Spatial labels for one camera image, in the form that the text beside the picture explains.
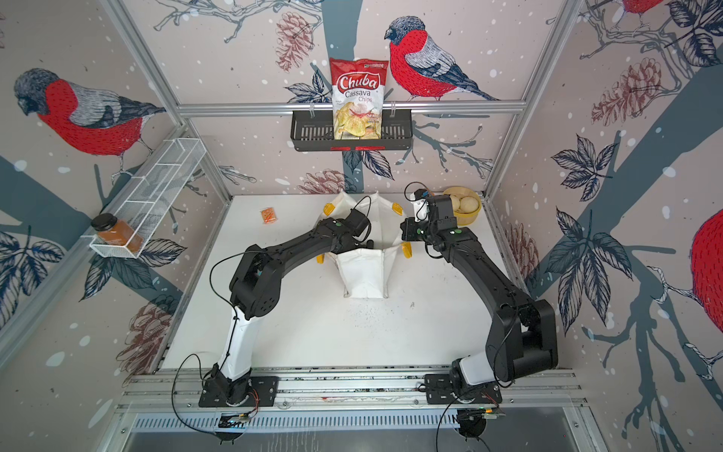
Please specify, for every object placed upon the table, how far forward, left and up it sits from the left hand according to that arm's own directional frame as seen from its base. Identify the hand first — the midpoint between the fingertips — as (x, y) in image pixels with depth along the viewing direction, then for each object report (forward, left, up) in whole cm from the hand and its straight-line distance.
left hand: (358, 251), depth 96 cm
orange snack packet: (+21, +38, -5) cm, 44 cm away
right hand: (+1, -14, +15) cm, 20 cm away
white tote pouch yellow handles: (-12, -3, +5) cm, 13 cm away
